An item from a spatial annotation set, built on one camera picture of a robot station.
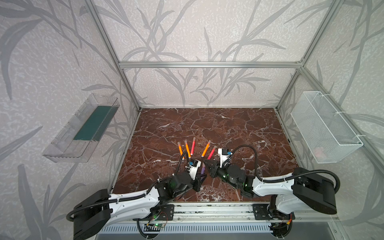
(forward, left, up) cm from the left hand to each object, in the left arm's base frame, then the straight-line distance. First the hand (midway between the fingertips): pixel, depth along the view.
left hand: (208, 172), depth 77 cm
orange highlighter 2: (+19, +1, -9) cm, 21 cm away
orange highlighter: (+19, +18, -9) cm, 27 cm away
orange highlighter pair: (+18, +13, -9) cm, 24 cm away
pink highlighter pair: (+21, +9, -10) cm, 25 cm away
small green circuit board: (-22, +24, -9) cm, 33 cm away
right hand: (+6, +3, +6) cm, 9 cm away
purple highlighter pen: (+1, +3, +3) cm, 4 cm away
